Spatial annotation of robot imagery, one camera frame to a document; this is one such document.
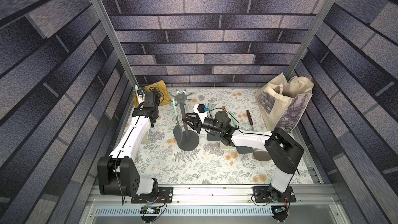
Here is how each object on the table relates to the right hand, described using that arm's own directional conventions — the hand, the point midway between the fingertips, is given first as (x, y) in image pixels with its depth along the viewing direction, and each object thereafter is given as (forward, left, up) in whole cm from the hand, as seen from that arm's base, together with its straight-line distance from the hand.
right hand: (184, 115), depth 76 cm
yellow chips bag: (+38, +25, -16) cm, 48 cm away
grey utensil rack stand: (-2, -2, -23) cm, 23 cm away
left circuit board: (-38, +17, -24) cm, 48 cm away
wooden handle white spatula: (-15, -19, -3) cm, 25 cm away
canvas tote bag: (+8, -52, +1) cm, 52 cm away
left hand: (+6, +24, -2) cm, 24 cm away
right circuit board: (-37, -47, -29) cm, 66 cm away
